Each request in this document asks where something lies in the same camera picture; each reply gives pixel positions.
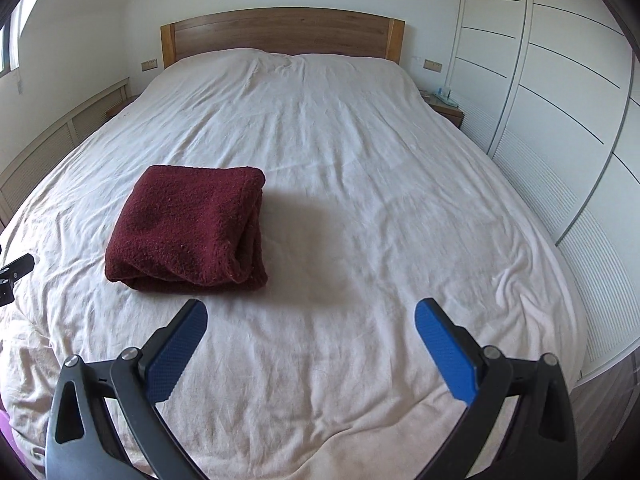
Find beige radiator cover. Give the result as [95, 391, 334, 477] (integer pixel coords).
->
[1, 78, 130, 228]

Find dark red knitted sweater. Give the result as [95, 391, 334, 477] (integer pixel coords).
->
[105, 165, 268, 294]

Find wooden headboard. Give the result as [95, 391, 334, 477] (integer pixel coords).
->
[160, 6, 406, 67]

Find white slatted wardrobe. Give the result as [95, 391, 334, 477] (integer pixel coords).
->
[446, 0, 639, 382]

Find left wall switch plate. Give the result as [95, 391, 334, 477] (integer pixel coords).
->
[141, 58, 157, 72]

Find wall switch plate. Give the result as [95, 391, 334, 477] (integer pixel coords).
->
[141, 58, 157, 72]
[423, 60, 442, 73]

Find right wall switch plate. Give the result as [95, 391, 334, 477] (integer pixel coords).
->
[423, 60, 442, 73]

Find items on bedside table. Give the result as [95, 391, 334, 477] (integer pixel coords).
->
[431, 87, 459, 108]

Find white bed sheet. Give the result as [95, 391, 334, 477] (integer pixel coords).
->
[1, 50, 586, 479]

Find wooden bedside table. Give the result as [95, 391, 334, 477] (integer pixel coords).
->
[420, 90, 464, 129]

